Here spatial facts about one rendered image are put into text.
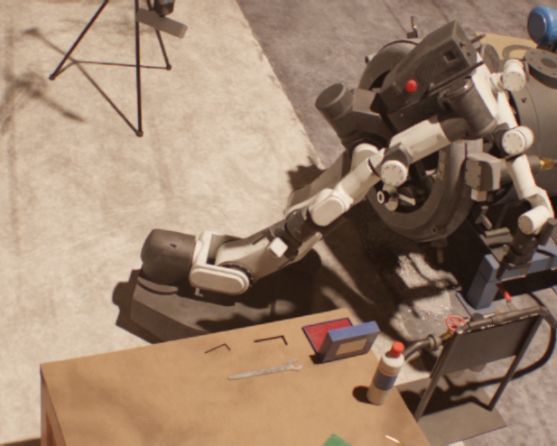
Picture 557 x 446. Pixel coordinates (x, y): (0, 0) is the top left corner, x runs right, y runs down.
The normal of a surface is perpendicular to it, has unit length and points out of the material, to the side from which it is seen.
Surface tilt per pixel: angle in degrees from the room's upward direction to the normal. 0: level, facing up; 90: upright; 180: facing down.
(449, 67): 81
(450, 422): 0
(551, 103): 33
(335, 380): 0
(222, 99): 0
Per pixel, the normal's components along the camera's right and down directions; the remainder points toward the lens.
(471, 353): 0.38, 0.65
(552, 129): 0.40, 0.05
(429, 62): -0.23, 0.47
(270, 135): 0.18, -0.74
